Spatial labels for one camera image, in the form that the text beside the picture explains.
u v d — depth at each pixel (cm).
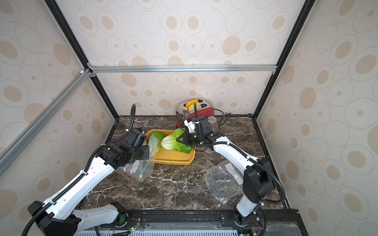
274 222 74
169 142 81
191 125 76
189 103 100
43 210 37
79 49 82
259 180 44
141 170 69
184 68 91
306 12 69
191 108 98
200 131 63
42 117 62
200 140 61
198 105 100
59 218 39
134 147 55
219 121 116
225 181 83
